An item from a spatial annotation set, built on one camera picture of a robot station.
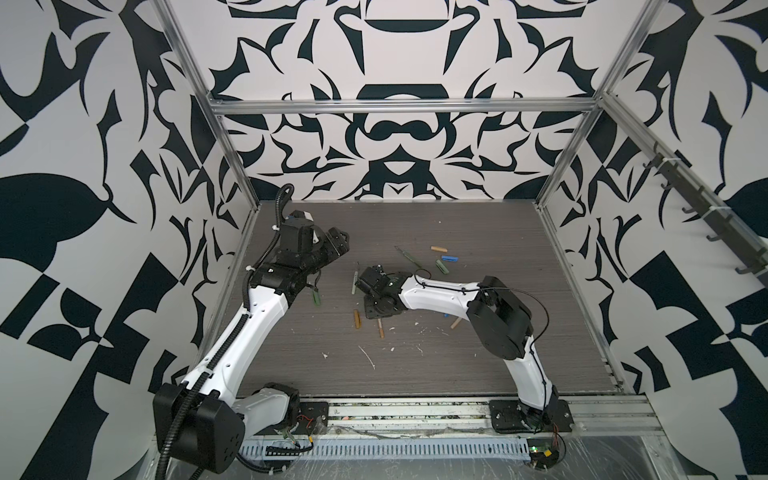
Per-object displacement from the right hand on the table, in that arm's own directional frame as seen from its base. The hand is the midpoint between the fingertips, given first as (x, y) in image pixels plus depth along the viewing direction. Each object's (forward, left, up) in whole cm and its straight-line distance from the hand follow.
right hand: (371, 309), depth 92 cm
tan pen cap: (+22, -23, 0) cm, 32 cm away
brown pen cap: (-3, +4, 0) cm, 5 cm away
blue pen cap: (+20, -27, -2) cm, 33 cm away
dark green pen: (+20, -12, -1) cm, 24 cm away
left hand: (+9, +7, +26) cm, 28 cm away
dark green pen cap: (+4, +17, 0) cm, 18 cm away
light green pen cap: (+15, -23, -1) cm, 28 cm away
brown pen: (-6, -3, -1) cm, 7 cm away
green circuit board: (-36, -41, -3) cm, 54 cm away
